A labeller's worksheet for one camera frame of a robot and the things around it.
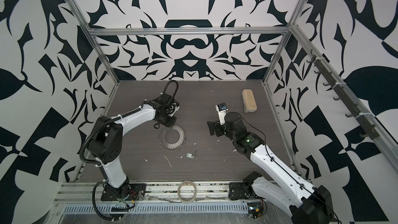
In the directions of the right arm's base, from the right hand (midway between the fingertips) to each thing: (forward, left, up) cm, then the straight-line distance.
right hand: (216, 118), depth 78 cm
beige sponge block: (+22, -25, -17) cm, 37 cm away
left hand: (+7, +24, -13) cm, 28 cm away
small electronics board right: (-36, -16, -21) cm, 44 cm away
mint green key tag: (-12, +15, -19) cm, 27 cm away
